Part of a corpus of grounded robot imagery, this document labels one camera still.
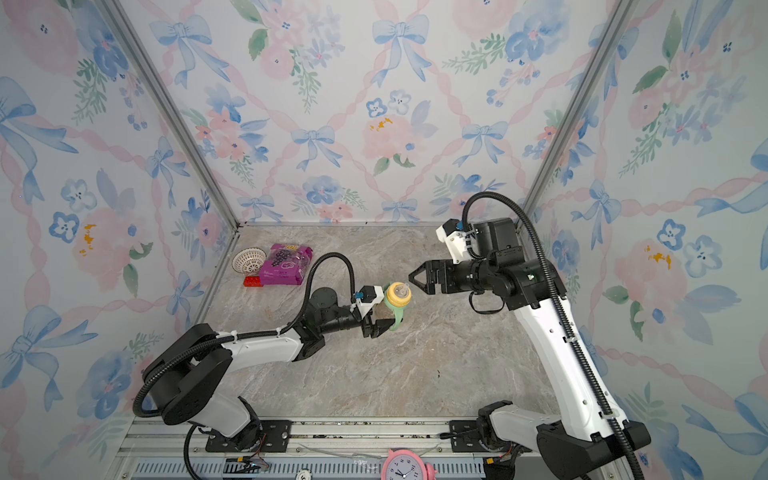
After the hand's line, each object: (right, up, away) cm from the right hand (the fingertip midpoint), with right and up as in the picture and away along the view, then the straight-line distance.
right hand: (429, 275), depth 66 cm
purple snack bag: (-43, +1, +34) cm, 55 cm away
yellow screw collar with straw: (-7, -5, +3) cm, 9 cm away
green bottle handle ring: (-7, -9, +3) cm, 12 cm away
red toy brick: (-55, -4, +35) cm, 65 cm away
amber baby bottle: (-11, -9, +4) cm, 14 cm away
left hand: (-6, -9, +10) cm, 15 cm away
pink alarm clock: (-5, -44, +3) cm, 44 cm away
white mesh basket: (-59, +3, +41) cm, 72 cm away
